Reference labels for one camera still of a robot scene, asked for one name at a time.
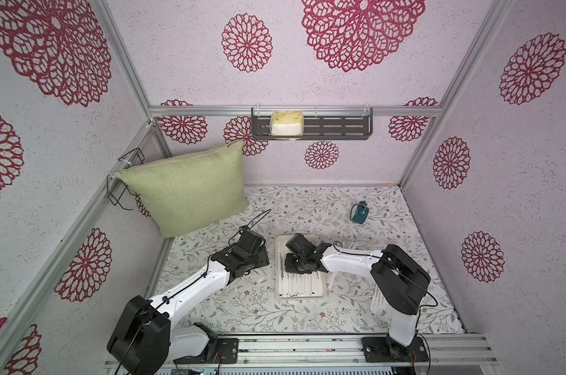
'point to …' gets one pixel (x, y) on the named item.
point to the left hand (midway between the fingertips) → (260, 256)
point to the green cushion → (189, 191)
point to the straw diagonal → (317, 283)
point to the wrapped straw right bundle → (331, 279)
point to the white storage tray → (316, 239)
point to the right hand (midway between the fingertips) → (283, 264)
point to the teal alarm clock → (361, 212)
